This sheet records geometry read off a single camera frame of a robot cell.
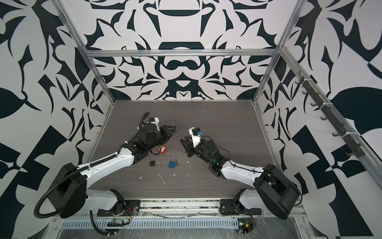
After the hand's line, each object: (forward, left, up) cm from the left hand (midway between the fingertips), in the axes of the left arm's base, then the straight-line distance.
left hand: (177, 125), depth 79 cm
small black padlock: (-11, +16, -22) cm, 29 cm away
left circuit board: (-39, +29, -22) cm, 54 cm away
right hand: (-6, -3, -3) cm, 8 cm away
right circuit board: (-42, -32, -23) cm, 58 cm away
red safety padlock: (-2, +11, -21) cm, 24 cm away
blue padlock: (-12, +4, -22) cm, 25 cm away
